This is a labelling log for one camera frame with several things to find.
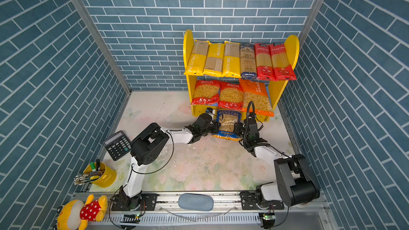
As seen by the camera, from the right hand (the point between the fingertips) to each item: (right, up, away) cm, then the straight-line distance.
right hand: (235, 122), depth 92 cm
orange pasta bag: (+12, +19, +4) cm, 23 cm away
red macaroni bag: (-17, +18, +4) cm, 25 cm away
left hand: (-8, -2, +5) cm, 10 cm away
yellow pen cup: (-66, -22, -19) cm, 72 cm away
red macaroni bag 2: (-2, +15, +2) cm, 15 cm away
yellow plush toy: (-71, -35, -26) cm, 84 cm away
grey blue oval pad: (-21, -34, -20) cm, 45 cm away
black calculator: (-69, -13, -1) cm, 70 cm away
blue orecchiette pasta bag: (-4, +1, +7) cm, 8 cm away
